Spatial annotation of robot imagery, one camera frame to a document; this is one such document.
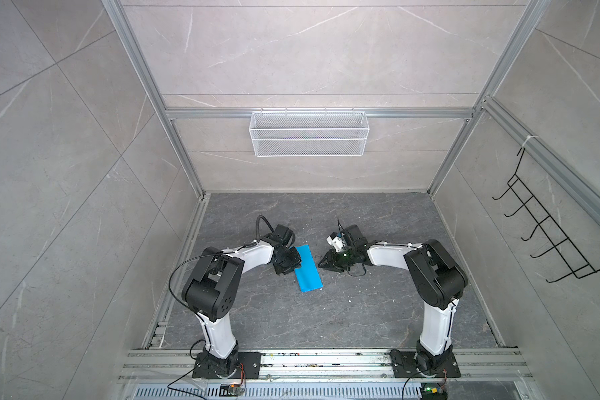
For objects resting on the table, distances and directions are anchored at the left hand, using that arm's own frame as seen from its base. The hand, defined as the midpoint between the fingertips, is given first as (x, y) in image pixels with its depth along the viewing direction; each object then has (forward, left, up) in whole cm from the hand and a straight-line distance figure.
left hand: (300, 260), depth 95 cm
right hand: (-2, -8, 0) cm, 8 cm away
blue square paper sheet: (-6, -3, 0) cm, 7 cm away
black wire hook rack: (-20, -68, +32) cm, 78 cm away
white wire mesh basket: (+43, -5, +28) cm, 52 cm away
